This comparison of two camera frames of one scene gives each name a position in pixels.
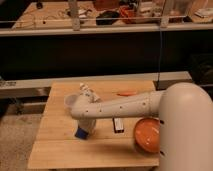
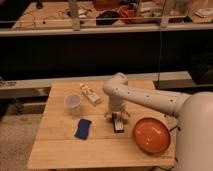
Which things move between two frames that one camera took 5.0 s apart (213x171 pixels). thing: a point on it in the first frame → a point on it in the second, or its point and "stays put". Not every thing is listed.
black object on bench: x=107 y=18 stays put
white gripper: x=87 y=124 → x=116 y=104
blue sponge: x=81 y=133 stays put
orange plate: x=147 y=135 stays put
